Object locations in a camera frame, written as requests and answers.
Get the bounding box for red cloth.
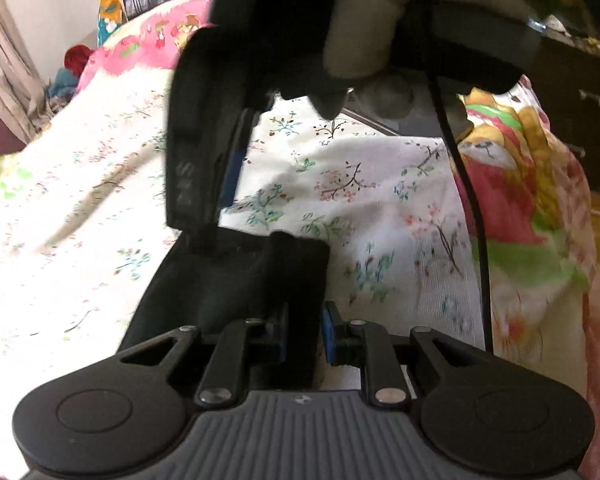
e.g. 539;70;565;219
64;45;94;71

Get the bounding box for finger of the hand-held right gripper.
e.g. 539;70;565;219
219;106;262;208
164;24;223;253

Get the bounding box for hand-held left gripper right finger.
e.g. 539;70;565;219
322;301;483;406

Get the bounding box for person's right hand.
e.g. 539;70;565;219
310;0;531;120

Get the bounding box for black cable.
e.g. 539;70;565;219
422;0;496;353

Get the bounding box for beige patterned curtain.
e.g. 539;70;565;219
0;0;47;144

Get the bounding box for blue cloth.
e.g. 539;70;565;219
47;67;79;99

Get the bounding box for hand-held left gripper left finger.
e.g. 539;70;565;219
117;302;291;407

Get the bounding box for floral printed bed sheet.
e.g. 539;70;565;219
0;0;600;480

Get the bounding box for dark wooden cabinet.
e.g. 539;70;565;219
527;35;600;201

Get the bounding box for black pants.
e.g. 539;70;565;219
117;230;331;392

